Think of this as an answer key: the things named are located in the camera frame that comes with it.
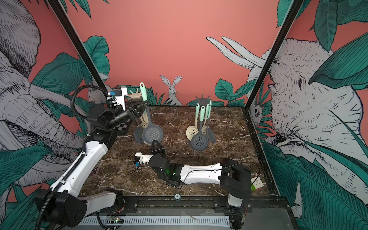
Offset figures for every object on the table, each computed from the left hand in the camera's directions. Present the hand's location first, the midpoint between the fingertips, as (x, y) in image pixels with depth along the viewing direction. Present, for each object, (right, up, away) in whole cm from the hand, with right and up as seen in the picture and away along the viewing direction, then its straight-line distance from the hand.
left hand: (149, 101), depth 61 cm
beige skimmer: (-11, -12, +27) cm, 32 cm away
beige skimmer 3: (+20, -15, +27) cm, 37 cm away
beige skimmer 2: (+26, -13, +20) cm, 36 cm away
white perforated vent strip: (+4, -58, +9) cm, 59 cm away
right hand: (0, -17, +11) cm, 20 cm away
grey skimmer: (-14, -17, +27) cm, 35 cm away
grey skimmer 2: (-2, -16, +10) cm, 19 cm away
